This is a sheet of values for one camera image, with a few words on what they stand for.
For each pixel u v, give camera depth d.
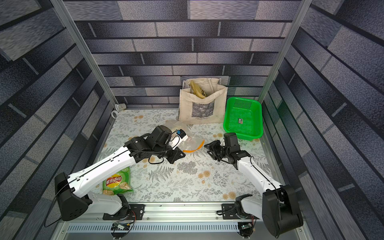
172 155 0.62
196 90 0.95
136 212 0.74
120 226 0.71
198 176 0.86
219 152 0.74
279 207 0.39
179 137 0.63
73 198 0.40
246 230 0.73
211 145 0.75
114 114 1.21
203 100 0.88
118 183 0.76
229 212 0.73
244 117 1.14
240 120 1.14
